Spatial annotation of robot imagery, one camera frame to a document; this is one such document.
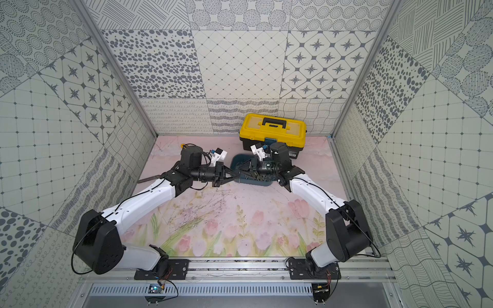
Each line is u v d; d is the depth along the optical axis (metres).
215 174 0.68
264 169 0.70
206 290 0.70
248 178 0.72
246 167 0.74
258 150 0.76
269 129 1.02
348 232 0.43
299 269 0.73
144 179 1.01
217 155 0.74
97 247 0.41
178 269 0.74
